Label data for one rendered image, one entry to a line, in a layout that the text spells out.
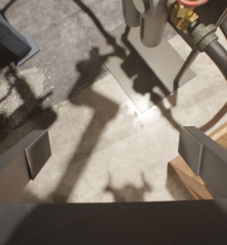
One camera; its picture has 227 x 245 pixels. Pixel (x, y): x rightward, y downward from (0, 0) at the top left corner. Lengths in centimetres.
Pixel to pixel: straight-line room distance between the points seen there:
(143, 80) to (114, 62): 17
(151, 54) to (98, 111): 36
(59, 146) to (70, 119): 14
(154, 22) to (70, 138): 59
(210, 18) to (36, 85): 78
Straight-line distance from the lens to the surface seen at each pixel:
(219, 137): 74
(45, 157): 16
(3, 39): 96
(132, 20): 63
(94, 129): 81
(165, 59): 87
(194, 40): 41
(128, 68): 85
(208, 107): 86
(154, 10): 46
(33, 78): 99
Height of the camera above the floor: 79
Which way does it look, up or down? 80 degrees down
